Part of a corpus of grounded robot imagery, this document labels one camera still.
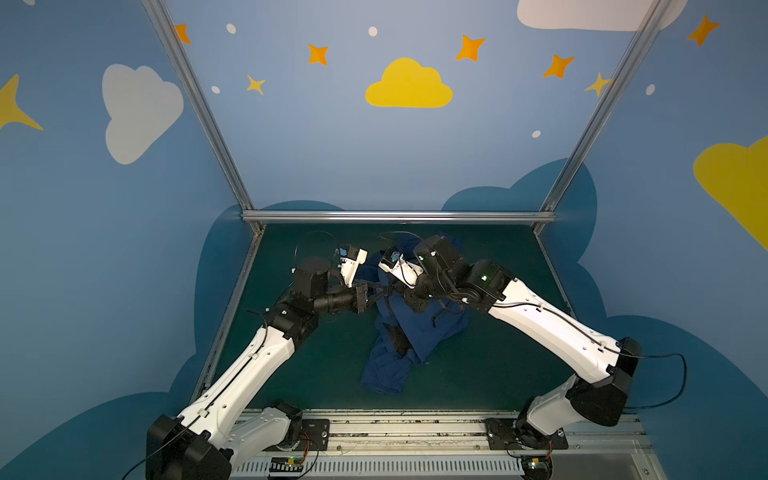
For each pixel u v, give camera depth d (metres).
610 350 0.42
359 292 0.62
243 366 0.45
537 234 1.27
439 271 0.52
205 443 0.38
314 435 0.74
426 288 0.59
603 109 0.86
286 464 0.73
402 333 0.77
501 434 0.75
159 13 0.68
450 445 0.73
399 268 0.58
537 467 0.73
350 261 0.64
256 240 1.22
